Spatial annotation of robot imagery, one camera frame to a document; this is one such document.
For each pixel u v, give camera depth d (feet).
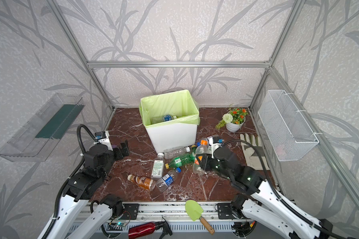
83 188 1.49
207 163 1.93
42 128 2.20
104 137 1.94
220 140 2.00
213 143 2.05
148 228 2.15
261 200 1.51
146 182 2.53
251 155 3.06
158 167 2.78
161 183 2.70
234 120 3.14
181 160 2.84
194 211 2.42
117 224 2.32
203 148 2.23
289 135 2.02
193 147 3.15
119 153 2.03
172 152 2.92
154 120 3.00
